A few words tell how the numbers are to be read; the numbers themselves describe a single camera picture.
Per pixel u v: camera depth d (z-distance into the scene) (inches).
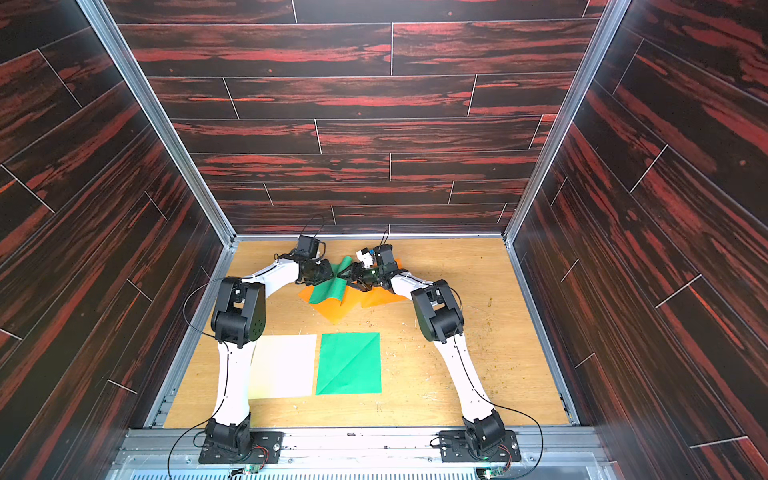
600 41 27.6
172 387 34.1
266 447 28.6
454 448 28.8
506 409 26.2
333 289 39.8
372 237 47.7
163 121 33.2
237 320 23.8
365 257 40.7
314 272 36.8
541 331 39.1
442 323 26.5
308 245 34.8
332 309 39.9
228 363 24.2
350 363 34.1
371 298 40.0
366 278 38.2
